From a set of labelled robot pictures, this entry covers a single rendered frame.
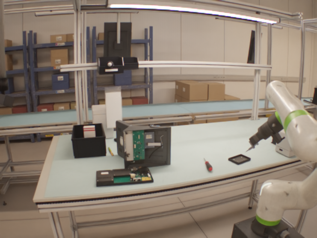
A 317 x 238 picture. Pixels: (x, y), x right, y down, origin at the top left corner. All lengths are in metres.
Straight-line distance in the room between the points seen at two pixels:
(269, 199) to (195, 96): 3.81
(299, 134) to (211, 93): 4.16
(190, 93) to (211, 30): 1.96
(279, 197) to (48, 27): 5.00
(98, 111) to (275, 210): 1.23
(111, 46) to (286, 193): 2.47
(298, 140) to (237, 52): 5.69
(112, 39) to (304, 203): 2.56
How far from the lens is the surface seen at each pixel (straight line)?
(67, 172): 1.28
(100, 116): 1.69
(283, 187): 1.09
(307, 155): 0.76
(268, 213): 1.12
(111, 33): 2.95
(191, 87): 4.65
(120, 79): 4.83
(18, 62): 5.42
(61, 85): 4.77
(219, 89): 4.95
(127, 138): 1.22
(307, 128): 0.77
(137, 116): 2.64
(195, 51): 5.77
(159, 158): 1.30
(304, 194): 1.11
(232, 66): 2.08
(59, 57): 4.77
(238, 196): 2.64
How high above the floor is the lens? 1.55
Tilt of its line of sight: 14 degrees down
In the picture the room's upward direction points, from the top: straight up
